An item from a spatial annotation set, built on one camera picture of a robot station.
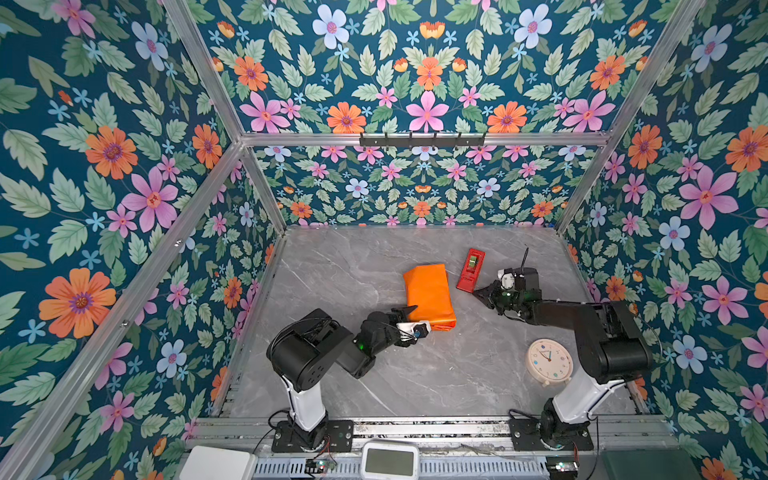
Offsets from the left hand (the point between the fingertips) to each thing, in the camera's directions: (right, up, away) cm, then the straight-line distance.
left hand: (419, 307), depth 88 cm
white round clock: (+37, -15, -4) cm, 40 cm away
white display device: (-8, -32, -20) cm, 39 cm away
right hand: (+18, +4, +7) cm, 20 cm away
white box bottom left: (-47, -32, -21) cm, 60 cm away
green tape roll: (+19, +14, +14) cm, 27 cm away
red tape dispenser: (+18, +11, +14) cm, 25 cm away
